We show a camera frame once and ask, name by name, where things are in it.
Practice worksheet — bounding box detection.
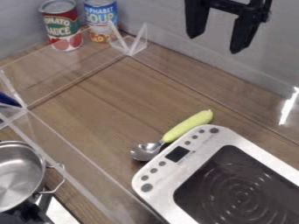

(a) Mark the alphabet soup can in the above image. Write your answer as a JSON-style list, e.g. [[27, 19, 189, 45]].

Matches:
[[84, 0, 117, 43]]

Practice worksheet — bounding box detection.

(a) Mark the clear acrylic corner bracket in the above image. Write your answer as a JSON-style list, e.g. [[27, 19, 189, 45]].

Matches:
[[108, 21, 148, 57]]

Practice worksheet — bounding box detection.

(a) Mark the clear acrylic divider strip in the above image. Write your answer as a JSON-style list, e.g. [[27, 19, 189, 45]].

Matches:
[[0, 72, 125, 224]]

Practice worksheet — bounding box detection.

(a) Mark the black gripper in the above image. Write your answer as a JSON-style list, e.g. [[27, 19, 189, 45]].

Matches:
[[184, 0, 272, 54]]

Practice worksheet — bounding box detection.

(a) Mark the blue object at left edge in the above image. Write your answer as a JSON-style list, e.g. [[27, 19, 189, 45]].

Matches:
[[0, 92, 21, 108]]

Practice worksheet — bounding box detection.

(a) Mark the white and black stove top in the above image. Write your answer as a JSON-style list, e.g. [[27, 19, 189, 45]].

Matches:
[[132, 124, 299, 224]]

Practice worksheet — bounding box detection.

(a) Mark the stainless steel pot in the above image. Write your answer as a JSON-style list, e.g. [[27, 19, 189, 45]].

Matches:
[[0, 141, 65, 213]]

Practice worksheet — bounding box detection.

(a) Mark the tomato sauce can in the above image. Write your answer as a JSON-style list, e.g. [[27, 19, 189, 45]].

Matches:
[[39, 0, 83, 52]]

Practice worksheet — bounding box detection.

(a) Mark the green handled metal spoon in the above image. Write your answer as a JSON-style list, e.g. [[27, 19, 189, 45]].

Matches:
[[131, 109, 214, 162]]

